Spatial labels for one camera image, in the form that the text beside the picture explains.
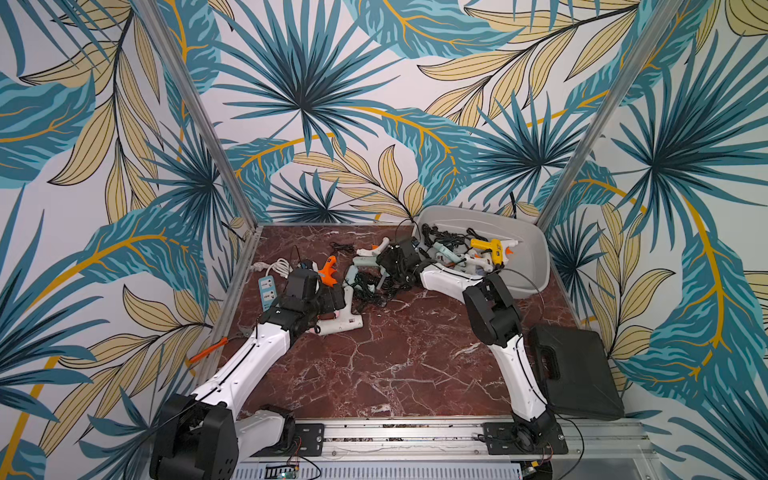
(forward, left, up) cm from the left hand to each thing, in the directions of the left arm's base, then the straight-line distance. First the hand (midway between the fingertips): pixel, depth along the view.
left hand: (329, 297), depth 85 cm
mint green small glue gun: (+22, -37, -6) cm, 43 cm away
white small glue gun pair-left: (+32, -62, -11) cm, 70 cm away
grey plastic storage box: (+22, -68, -13) cm, 72 cm away
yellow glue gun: (+28, -56, -9) cm, 63 cm away
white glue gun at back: (+25, -9, -10) cm, 28 cm away
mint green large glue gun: (+19, -7, -8) cm, 22 cm away
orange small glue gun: (+17, +4, -11) cm, 21 cm away
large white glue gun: (+20, -50, -8) cm, 55 cm away
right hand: (+21, -14, -8) cm, 26 cm away
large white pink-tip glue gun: (-3, -4, -9) cm, 10 cm away
